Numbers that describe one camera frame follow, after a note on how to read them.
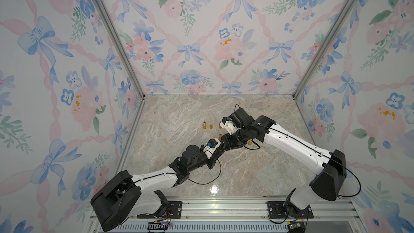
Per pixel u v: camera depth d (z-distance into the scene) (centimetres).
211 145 66
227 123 71
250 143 64
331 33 86
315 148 46
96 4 75
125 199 42
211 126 102
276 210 73
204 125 100
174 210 74
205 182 59
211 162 70
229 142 66
